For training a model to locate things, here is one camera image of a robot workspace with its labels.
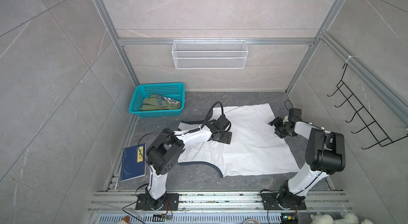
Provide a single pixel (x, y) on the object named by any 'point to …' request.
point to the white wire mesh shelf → (210, 54)
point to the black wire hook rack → (370, 122)
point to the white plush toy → (350, 218)
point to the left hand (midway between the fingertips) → (224, 133)
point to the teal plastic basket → (176, 91)
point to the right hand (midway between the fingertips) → (271, 124)
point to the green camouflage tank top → (156, 102)
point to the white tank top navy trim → (256, 147)
